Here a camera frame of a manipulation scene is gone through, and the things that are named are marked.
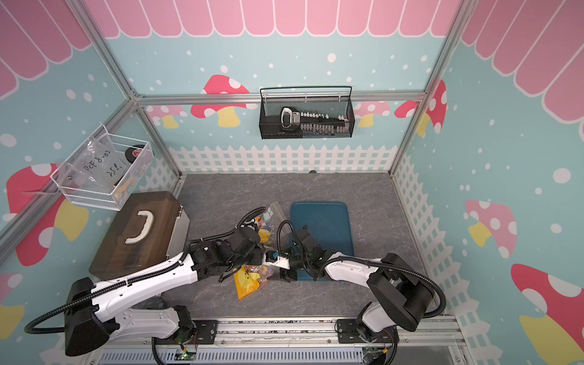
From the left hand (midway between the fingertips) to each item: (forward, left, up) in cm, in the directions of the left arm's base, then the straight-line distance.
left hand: (261, 253), depth 77 cm
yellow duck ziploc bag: (-5, +5, -11) cm, 13 cm away
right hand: (-3, -3, -6) cm, 7 cm away
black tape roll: (+29, +48, +19) cm, 59 cm away
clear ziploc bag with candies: (+17, -1, -9) cm, 20 cm away
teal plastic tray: (+22, -26, -15) cm, 38 cm away
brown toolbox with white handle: (+5, +38, +7) cm, 39 cm away
